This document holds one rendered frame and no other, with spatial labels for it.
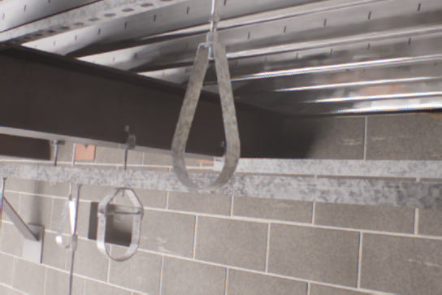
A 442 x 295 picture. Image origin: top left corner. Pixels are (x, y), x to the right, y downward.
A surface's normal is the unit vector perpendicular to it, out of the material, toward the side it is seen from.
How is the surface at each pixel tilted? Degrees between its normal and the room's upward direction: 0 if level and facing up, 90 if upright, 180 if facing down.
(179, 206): 90
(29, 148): 90
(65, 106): 90
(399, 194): 90
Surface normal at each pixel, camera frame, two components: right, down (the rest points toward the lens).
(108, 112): 0.72, -0.04
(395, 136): -0.69, -0.14
